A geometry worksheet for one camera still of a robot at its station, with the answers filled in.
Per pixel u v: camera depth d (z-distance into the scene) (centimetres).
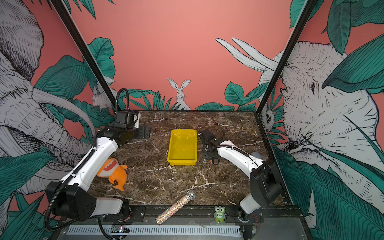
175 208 73
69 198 39
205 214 76
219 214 73
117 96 60
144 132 73
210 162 93
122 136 55
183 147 99
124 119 60
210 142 61
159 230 70
